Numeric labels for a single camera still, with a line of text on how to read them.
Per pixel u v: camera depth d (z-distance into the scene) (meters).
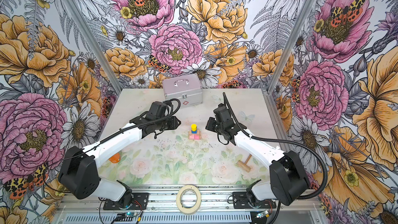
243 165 0.84
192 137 0.94
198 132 0.92
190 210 0.70
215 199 0.76
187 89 1.04
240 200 0.74
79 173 0.42
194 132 0.91
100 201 0.73
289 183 0.42
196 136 0.94
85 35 0.89
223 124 0.65
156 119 0.65
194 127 0.88
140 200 0.74
